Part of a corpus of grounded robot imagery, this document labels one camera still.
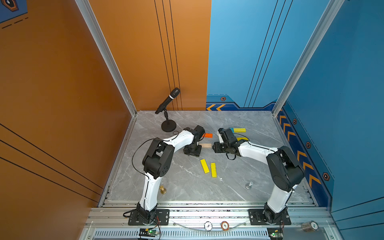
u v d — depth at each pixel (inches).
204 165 35.4
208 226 28.0
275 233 27.9
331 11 27.9
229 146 28.6
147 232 27.9
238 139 29.6
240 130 42.8
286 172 19.1
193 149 32.6
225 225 28.0
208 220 28.6
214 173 34.3
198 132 31.9
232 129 42.6
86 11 27.7
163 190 31.6
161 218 29.3
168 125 44.1
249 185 31.6
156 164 21.5
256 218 28.5
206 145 39.1
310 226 25.9
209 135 41.5
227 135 29.6
